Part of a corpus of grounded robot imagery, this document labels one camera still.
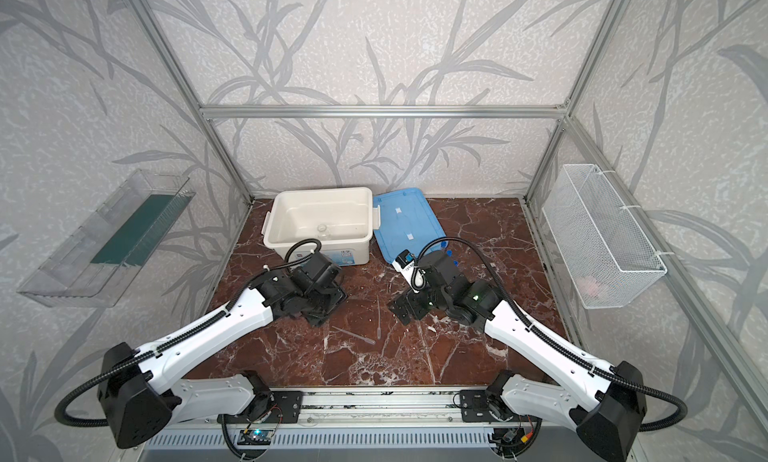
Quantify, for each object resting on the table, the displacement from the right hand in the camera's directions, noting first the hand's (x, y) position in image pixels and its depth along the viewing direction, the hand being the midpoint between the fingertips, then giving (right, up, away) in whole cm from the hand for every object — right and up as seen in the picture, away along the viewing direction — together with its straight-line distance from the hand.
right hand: (402, 285), depth 75 cm
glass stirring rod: (-7, -15, +12) cm, 21 cm away
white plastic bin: (-24, +17, +38) cm, 48 cm away
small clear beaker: (-28, +13, +27) cm, 41 cm away
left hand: (-14, -4, +3) cm, 14 cm away
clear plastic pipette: (-10, -18, +10) cm, 23 cm away
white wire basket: (+43, +8, -14) cm, 46 cm away
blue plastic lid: (+2, +16, +39) cm, 42 cm away
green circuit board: (-36, -36, -3) cm, 51 cm away
